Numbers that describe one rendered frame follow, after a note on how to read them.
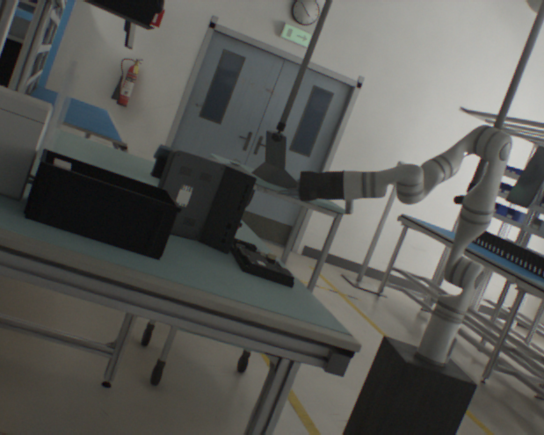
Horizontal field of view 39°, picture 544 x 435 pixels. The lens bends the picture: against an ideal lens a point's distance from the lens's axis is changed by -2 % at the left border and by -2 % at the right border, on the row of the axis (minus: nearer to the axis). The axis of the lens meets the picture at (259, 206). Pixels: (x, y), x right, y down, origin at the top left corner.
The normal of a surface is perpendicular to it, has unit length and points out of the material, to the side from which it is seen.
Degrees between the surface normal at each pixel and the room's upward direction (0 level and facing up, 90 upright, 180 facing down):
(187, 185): 90
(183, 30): 90
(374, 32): 90
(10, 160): 90
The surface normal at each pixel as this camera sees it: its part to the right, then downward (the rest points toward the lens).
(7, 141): 0.23, 0.20
